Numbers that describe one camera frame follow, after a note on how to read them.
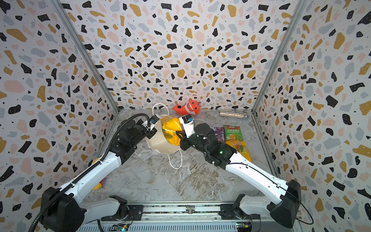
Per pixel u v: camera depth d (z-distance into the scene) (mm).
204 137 481
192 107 1134
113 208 620
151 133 685
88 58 884
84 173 453
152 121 636
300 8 716
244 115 1134
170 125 631
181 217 731
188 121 565
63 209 386
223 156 488
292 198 390
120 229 707
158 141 1023
